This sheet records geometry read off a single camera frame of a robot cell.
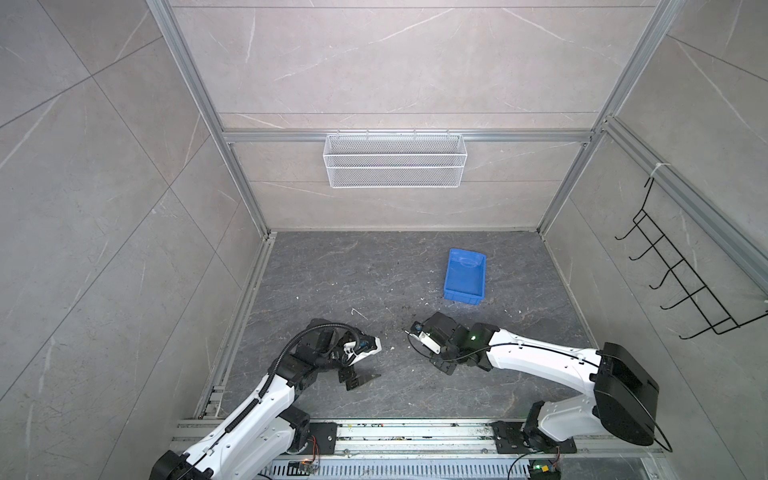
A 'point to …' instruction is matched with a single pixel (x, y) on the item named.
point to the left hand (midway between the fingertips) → (371, 346)
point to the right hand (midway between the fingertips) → (438, 348)
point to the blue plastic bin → (464, 279)
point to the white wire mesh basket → (395, 161)
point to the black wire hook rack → (680, 281)
